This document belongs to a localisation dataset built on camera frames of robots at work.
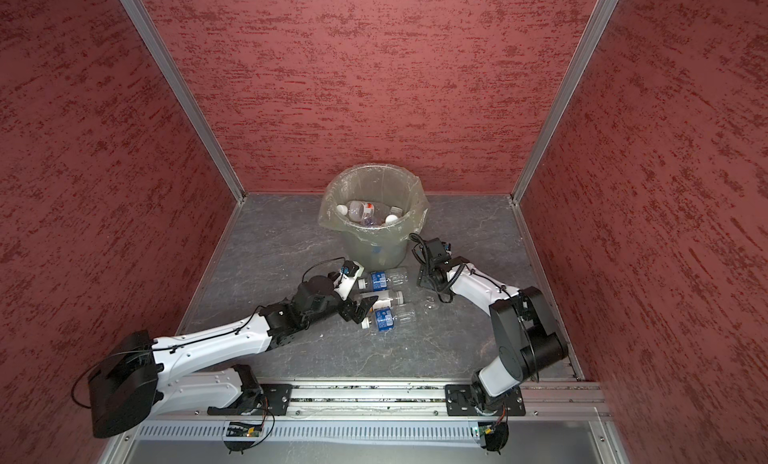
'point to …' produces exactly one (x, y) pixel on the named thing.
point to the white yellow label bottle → (381, 304)
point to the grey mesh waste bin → (373, 255)
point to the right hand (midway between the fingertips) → (430, 286)
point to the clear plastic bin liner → (376, 201)
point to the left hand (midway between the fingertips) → (363, 292)
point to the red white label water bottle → (359, 210)
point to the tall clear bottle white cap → (382, 216)
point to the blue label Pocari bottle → (384, 318)
